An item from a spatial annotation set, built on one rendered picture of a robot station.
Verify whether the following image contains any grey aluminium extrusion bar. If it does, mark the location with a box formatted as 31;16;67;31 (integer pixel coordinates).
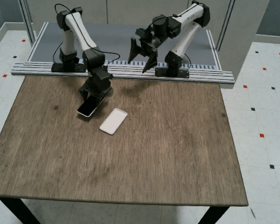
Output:
11;62;235;85

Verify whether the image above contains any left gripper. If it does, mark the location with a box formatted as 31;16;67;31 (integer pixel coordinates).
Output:
128;35;161;73

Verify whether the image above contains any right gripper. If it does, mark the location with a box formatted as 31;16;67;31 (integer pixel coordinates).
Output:
79;77;112;108

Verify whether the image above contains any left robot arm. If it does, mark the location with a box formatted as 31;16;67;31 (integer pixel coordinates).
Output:
135;0;210;79

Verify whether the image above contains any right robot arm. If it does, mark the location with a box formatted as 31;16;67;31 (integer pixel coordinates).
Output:
51;7;113;91

